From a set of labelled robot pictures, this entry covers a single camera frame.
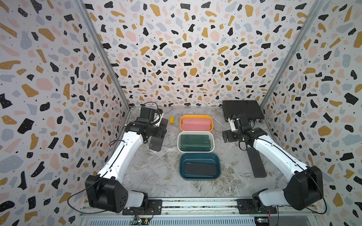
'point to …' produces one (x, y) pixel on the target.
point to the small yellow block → (171, 120)
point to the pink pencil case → (196, 124)
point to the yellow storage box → (204, 116)
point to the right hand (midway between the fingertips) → (230, 133)
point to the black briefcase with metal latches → (252, 107)
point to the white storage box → (212, 140)
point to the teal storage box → (213, 158)
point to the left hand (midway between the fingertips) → (161, 128)
